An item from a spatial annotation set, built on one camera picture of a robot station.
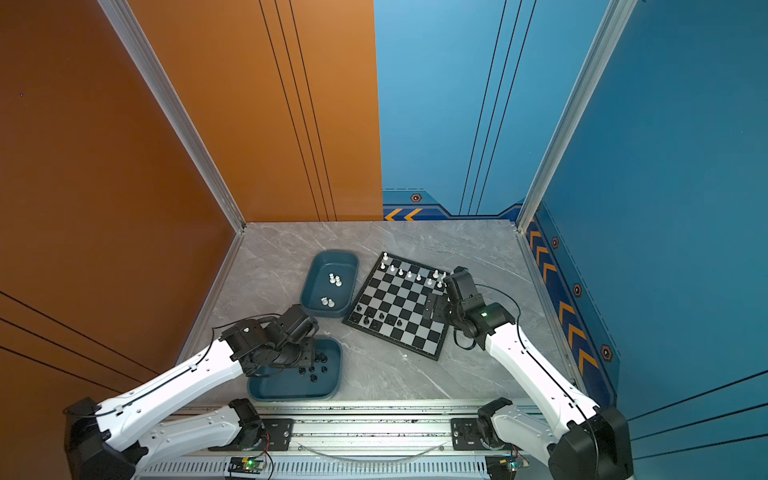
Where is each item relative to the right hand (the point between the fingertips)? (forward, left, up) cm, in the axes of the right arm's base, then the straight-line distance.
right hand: (436, 307), depth 81 cm
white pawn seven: (+15, -3, -11) cm, 19 cm away
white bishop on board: (+19, -3, -10) cm, 21 cm away
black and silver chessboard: (+7, +13, -11) cm, 18 cm away
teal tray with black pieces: (-15, +32, -14) cm, 38 cm away
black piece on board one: (+6, +23, -11) cm, 26 cm away
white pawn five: (+18, +3, -11) cm, 21 cm away
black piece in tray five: (-15, +34, -12) cm, 39 cm away
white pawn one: (+23, +16, -11) cm, 30 cm away
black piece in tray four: (-12, +31, -13) cm, 36 cm away
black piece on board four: (+2, +20, -11) cm, 23 cm away
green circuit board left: (-34, +47, -15) cm, 60 cm away
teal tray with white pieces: (+17, +34, -12) cm, 40 cm away
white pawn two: (+22, +12, -10) cm, 27 cm away
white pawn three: (+20, +10, -11) cm, 24 cm away
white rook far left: (+27, +15, -11) cm, 33 cm away
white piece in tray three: (+9, +34, -11) cm, 37 cm away
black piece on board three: (+1, +10, -12) cm, 15 cm away
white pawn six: (+16, 0, -10) cm, 19 cm away
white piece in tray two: (+16, +31, -12) cm, 37 cm away
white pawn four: (+19, +7, -11) cm, 23 cm away
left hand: (-11, +32, -3) cm, 34 cm away
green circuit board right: (-34, -14, -16) cm, 40 cm away
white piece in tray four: (+9, +32, -12) cm, 35 cm away
